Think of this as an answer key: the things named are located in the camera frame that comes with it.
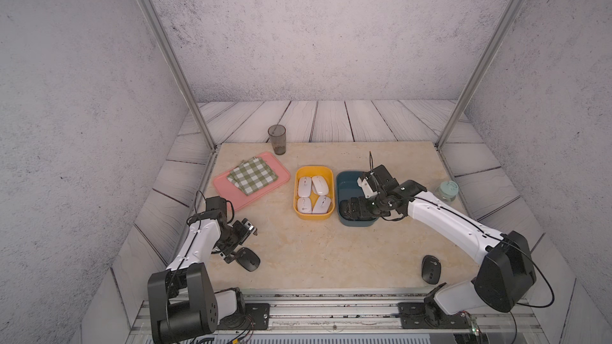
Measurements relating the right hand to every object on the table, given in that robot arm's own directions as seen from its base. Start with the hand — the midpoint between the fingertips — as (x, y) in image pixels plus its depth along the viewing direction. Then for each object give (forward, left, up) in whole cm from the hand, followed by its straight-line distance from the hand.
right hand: (358, 210), depth 82 cm
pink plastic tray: (+14, +50, -14) cm, 54 cm away
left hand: (-7, +37, -8) cm, 39 cm away
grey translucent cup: (+41, +32, -2) cm, 52 cm away
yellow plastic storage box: (+24, +18, -9) cm, 31 cm away
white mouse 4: (+9, +19, -11) cm, 24 cm away
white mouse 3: (+9, +12, -11) cm, 19 cm away
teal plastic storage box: (+17, +2, -11) cm, 20 cm away
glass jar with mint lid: (+12, -36, -6) cm, 38 cm away
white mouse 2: (+18, +20, -11) cm, 29 cm away
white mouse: (+18, +13, -10) cm, 25 cm away
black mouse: (-15, -24, -13) cm, 31 cm away
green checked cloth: (+25, +44, -12) cm, 52 cm away
